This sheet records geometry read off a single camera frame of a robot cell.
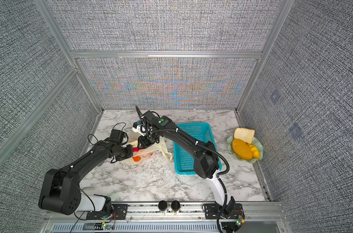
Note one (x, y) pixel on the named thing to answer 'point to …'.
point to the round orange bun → (242, 149)
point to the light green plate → (255, 142)
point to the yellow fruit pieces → (255, 152)
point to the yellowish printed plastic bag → (145, 154)
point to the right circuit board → (240, 221)
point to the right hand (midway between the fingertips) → (139, 143)
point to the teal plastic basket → (184, 158)
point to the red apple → (135, 149)
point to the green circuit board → (106, 227)
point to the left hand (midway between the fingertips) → (135, 152)
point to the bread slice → (246, 135)
